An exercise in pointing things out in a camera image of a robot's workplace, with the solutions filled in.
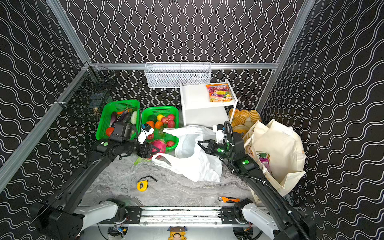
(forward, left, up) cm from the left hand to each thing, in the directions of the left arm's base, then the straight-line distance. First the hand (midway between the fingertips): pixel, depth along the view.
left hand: (156, 147), depth 74 cm
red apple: (+31, 0, -16) cm, 35 cm away
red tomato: (+21, +40, -14) cm, 47 cm away
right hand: (+1, -21, +3) cm, 21 cm away
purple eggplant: (+36, +45, -17) cm, 60 cm away
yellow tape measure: (-12, +10, -20) cm, 25 cm away
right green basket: (+38, +18, -17) cm, 45 cm away
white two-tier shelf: (+28, -20, -1) cm, 34 cm away
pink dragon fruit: (0, -2, +2) cm, 3 cm away
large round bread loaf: (+27, -49, -16) cm, 58 cm away
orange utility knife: (-16, -37, -24) cm, 47 cm away
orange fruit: (+28, +8, -14) cm, 32 cm away
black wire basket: (+35, +49, +7) cm, 61 cm away
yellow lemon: (+36, +9, -15) cm, 40 cm away
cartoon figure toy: (-33, -12, -21) cm, 40 cm away
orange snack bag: (+26, -31, +13) cm, 43 cm away
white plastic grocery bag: (-6, -17, +2) cm, 18 cm away
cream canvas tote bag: (+5, -64, -8) cm, 64 cm away
